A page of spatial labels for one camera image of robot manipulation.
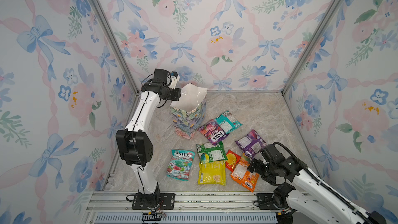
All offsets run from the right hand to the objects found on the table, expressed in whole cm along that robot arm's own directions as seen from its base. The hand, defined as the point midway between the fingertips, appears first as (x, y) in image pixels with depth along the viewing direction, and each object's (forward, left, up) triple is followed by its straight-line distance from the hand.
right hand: (252, 171), depth 79 cm
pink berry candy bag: (+24, +19, -2) cm, 31 cm away
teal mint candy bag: (+32, +9, -2) cm, 33 cm away
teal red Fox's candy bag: (+4, +37, -2) cm, 37 cm away
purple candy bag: (+16, -3, -1) cm, 16 cm away
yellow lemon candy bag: (0, +20, -2) cm, 20 cm away
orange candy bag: (-1, +5, -2) cm, 5 cm away
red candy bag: (+7, +9, -3) cm, 12 cm away
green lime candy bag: (+10, +22, 0) cm, 24 cm away
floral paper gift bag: (+20, +32, +22) cm, 44 cm away
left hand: (+35, +38, +21) cm, 56 cm away
